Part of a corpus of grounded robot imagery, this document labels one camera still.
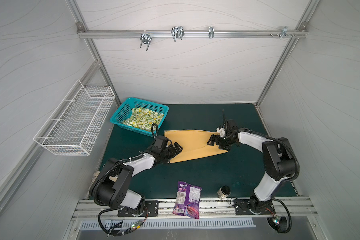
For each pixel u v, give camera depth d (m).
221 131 0.90
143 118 1.06
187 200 0.74
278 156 0.53
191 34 0.79
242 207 0.73
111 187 0.43
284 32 0.76
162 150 0.73
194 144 0.91
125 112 1.10
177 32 0.77
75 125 0.69
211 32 0.78
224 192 0.70
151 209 0.74
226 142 0.82
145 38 0.80
